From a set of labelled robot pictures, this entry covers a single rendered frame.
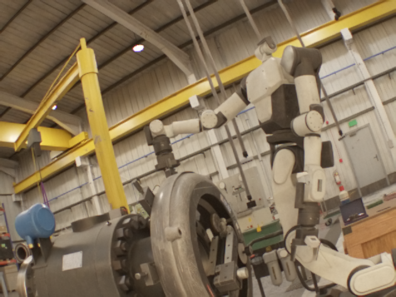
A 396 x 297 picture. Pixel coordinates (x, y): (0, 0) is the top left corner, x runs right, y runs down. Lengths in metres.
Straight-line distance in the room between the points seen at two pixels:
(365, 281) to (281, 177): 0.59
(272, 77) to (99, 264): 1.03
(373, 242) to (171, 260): 1.29
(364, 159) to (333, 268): 10.52
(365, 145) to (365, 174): 0.92
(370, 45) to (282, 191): 11.51
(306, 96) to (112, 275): 1.02
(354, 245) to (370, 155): 9.98
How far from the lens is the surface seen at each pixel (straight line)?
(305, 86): 1.40
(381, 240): 2.11
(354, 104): 12.24
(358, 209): 2.26
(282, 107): 1.49
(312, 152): 1.35
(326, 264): 1.53
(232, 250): 1.54
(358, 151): 11.99
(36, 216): 1.68
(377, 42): 12.87
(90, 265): 1.50
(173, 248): 1.19
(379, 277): 1.50
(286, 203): 1.53
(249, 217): 7.48
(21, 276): 1.99
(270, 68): 1.51
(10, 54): 13.20
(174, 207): 1.25
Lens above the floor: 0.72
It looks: 12 degrees up
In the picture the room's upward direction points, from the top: 17 degrees counter-clockwise
